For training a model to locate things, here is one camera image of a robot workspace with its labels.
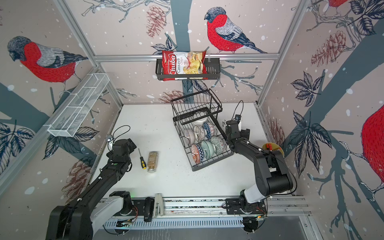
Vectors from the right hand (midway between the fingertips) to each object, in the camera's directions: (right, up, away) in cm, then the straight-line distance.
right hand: (238, 130), depth 92 cm
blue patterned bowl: (-18, +1, 0) cm, 18 cm away
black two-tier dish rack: (-27, +15, 0) cm, 31 cm away
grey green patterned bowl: (-13, -8, -7) cm, 17 cm away
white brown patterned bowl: (-24, -3, +8) cm, 26 cm away
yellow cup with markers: (+15, -8, -12) cm, 21 cm away
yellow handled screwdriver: (-58, -20, -5) cm, 62 cm away
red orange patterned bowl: (-26, -15, -2) cm, 30 cm away
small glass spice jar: (-52, -18, -7) cm, 56 cm away
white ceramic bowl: (-24, +5, +7) cm, 25 cm away
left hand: (-70, -7, -8) cm, 71 cm away
